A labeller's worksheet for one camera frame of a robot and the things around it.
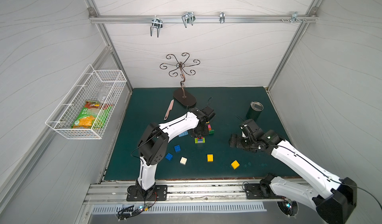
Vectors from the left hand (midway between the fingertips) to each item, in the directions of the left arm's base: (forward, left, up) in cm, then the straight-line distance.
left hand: (203, 136), depth 86 cm
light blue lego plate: (+5, +12, -7) cm, 15 cm away
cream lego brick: (-13, +12, -6) cm, 18 cm away
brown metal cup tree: (+35, +16, -2) cm, 39 cm away
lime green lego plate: (0, +4, -5) cm, 7 cm away
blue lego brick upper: (-5, +16, -6) cm, 18 cm away
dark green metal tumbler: (+17, -34, +3) cm, 38 cm away
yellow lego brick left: (-11, -4, -6) cm, 13 cm away
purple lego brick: (-1, +2, -6) cm, 6 cm away
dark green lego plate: (+6, -5, -5) cm, 9 cm away
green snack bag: (-6, +49, +28) cm, 57 cm away
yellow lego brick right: (-14, -18, -5) cm, 23 cm away
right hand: (-6, -17, +5) cm, 19 cm away
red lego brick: (+2, +1, -6) cm, 6 cm away
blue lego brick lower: (-11, +20, -5) cm, 23 cm away
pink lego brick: (+10, -4, -4) cm, 11 cm away
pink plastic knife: (+25, +24, -6) cm, 35 cm away
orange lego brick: (+8, -4, -5) cm, 10 cm away
